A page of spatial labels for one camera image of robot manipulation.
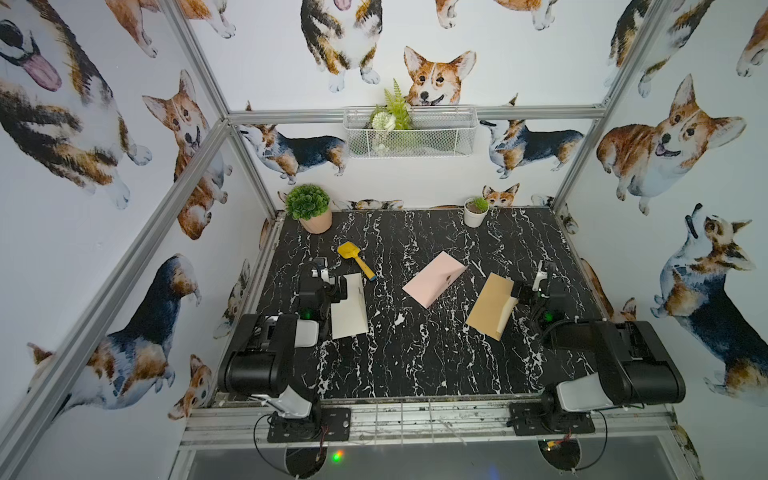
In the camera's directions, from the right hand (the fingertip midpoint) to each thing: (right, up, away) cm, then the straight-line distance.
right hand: (533, 275), depth 93 cm
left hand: (-63, +1, +2) cm, 63 cm away
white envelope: (-57, -13, 0) cm, 58 cm away
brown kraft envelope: (-13, -11, +2) cm, 17 cm away
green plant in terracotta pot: (-72, +23, +9) cm, 76 cm away
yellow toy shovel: (-59, +7, +14) cm, 61 cm away
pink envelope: (-29, -2, +7) cm, 30 cm away
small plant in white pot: (-14, +22, +18) cm, 31 cm away
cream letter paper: (-8, -11, +1) cm, 14 cm away
